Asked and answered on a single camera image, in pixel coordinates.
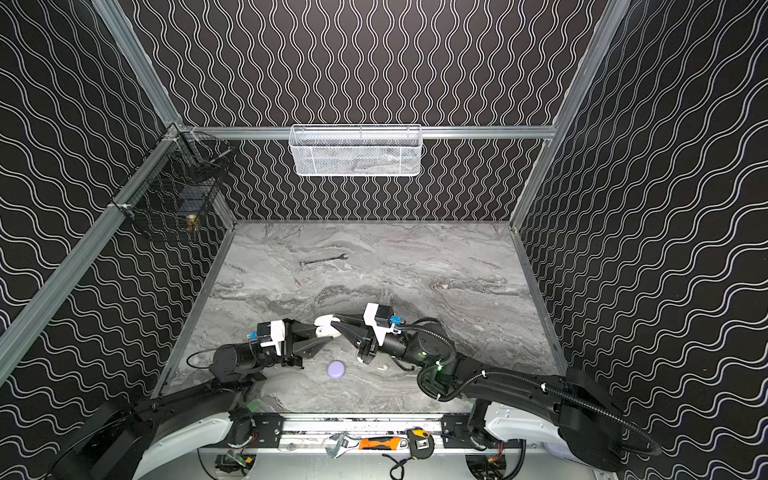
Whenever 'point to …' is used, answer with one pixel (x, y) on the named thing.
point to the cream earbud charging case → (324, 327)
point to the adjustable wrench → (333, 451)
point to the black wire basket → (177, 185)
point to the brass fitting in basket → (191, 222)
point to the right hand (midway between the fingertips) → (335, 318)
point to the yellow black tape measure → (421, 443)
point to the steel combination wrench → (341, 256)
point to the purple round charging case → (336, 369)
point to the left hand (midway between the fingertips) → (331, 337)
